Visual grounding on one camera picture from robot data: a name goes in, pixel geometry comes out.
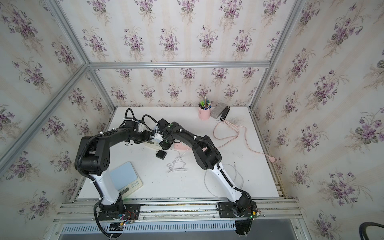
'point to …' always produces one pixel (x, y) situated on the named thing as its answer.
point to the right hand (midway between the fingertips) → (166, 145)
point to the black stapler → (225, 113)
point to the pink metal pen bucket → (204, 114)
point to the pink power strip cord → (272, 159)
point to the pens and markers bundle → (205, 104)
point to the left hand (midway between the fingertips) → (151, 139)
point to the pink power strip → (182, 147)
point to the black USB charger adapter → (161, 154)
